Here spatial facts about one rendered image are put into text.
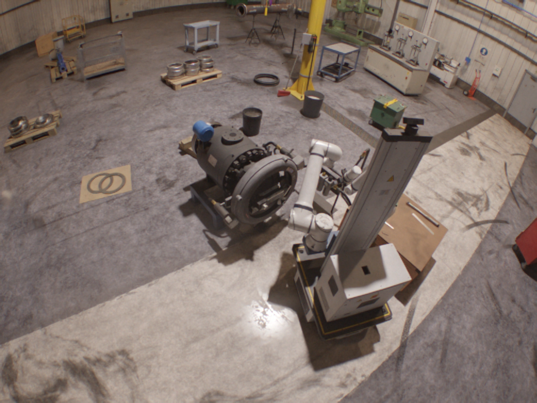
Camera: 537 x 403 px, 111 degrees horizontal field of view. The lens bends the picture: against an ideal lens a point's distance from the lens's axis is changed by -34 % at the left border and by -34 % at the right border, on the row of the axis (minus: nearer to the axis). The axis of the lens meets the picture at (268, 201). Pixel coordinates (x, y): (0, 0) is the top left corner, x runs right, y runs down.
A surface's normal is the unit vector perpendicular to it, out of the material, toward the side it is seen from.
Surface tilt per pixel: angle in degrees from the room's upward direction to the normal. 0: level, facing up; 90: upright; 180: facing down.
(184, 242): 0
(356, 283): 0
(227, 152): 31
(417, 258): 0
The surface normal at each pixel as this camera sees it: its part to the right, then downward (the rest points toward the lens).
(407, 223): 0.10, -0.68
